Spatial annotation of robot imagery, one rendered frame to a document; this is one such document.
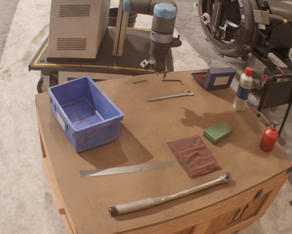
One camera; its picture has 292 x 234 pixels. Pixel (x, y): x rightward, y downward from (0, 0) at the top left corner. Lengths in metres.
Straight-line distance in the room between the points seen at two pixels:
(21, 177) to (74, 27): 0.94
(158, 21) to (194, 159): 0.53
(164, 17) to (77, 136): 0.54
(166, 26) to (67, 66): 0.91
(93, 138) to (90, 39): 0.90
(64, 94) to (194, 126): 0.55
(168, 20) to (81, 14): 0.78
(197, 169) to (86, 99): 0.56
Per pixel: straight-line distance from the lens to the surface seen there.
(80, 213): 1.06
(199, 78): 1.74
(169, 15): 1.28
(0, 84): 2.61
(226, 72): 1.65
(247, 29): 2.34
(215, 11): 2.60
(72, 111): 1.43
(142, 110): 1.46
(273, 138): 1.40
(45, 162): 1.45
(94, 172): 1.18
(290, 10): 2.89
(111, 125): 1.23
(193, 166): 1.24
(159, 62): 1.38
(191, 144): 1.32
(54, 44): 2.06
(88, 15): 1.93
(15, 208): 1.68
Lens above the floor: 1.35
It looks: 39 degrees down
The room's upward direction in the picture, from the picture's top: 9 degrees clockwise
